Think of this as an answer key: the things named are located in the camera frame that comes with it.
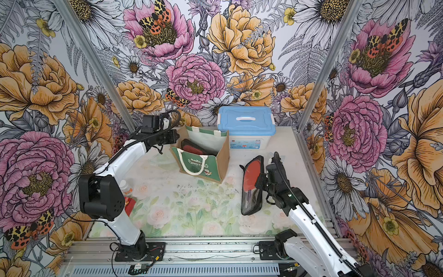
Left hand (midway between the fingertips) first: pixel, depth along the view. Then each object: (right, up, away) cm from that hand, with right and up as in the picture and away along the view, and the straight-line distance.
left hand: (178, 140), depth 90 cm
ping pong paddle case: (+36, -28, -9) cm, 47 cm away
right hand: (+39, -19, -10) cm, 44 cm away
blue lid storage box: (+37, +7, +7) cm, 38 cm away
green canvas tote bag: (+17, -14, 0) cm, 22 cm away
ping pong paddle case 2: (+6, -3, +4) cm, 7 cm away
